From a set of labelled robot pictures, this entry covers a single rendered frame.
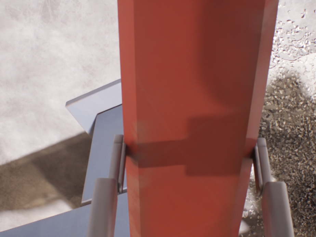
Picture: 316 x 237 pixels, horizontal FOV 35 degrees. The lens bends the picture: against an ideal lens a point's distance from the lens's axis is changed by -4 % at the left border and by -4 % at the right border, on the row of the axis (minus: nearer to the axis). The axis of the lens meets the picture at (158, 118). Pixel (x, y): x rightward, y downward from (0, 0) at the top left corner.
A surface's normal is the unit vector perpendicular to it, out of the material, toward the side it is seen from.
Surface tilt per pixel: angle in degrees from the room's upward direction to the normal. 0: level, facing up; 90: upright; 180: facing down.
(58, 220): 90
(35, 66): 0
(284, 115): 2
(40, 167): 0
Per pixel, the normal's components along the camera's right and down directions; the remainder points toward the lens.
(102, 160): -0.47, -0.67
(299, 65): -0.03, 0.64
